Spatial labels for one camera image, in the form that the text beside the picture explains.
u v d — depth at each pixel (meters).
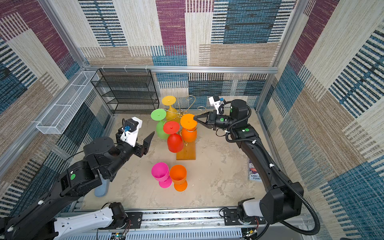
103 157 0.38
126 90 1.09
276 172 0.43
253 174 0.85
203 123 0.64
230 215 0.74
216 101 0.65
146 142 0.50
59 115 0.73
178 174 0.77
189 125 0.65
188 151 0.96
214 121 0.61
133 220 0.73
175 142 0.73
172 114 0.83
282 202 0.39
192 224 0.73
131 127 0.44
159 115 0.73
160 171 0.76
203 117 0.66
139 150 0.50
